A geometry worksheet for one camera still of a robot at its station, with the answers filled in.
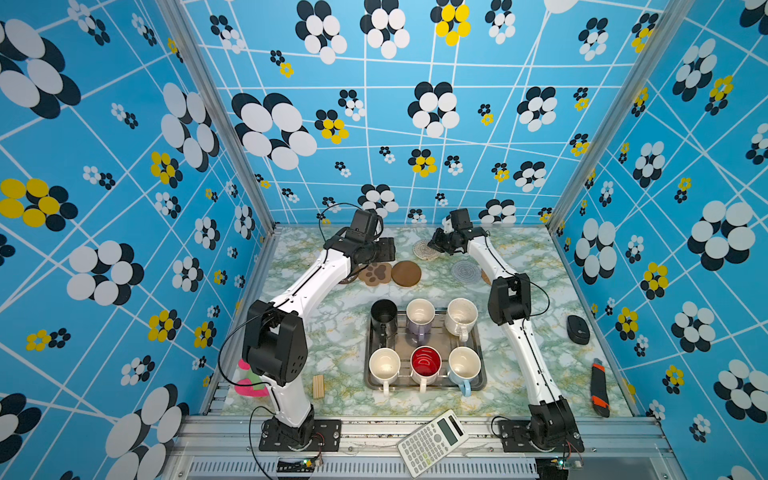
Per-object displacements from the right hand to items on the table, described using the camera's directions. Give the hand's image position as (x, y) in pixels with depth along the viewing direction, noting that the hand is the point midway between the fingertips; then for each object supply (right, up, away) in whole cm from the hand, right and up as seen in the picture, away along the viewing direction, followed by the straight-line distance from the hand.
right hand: (431, 242), depth 114 cm
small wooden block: (-35, -41, -33) cm, 63 cm away
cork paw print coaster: (-21, -12, -9) cm, 26 cm away
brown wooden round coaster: (-11, -11, -8) cm, 18 cm away
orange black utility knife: (+41, -42, -34) cm, 68 cm away
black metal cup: (-18, -25, -24) cm, 39 cm away
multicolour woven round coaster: (-3, -4, -2) cm, 5 cm away
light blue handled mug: (+5, -35, -33) cm, 48 cm away
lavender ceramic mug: (-7, -24, -20) cm, 32 cm away
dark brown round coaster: (-30, -13, -11) cm, 35 cm away
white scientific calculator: (-6, -50, -42) cm, 66 cm away
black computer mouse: (+41, -28, -25) cm, 55 cm away
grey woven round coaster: (+11, -11, -9) cm, 18 cm away
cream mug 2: (-17, -36, -30) cm, 50 cm away
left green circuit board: (-37, -55, -43) cm, 79 cm away
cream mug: (+6, -24, -21) cm, 33 cm away
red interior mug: (-6, -36, -29) cm, 47 cm away
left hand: (-16, -2, -25) cm, 30 cm away
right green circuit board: (+23, -55, -45) cm, 74 cm away
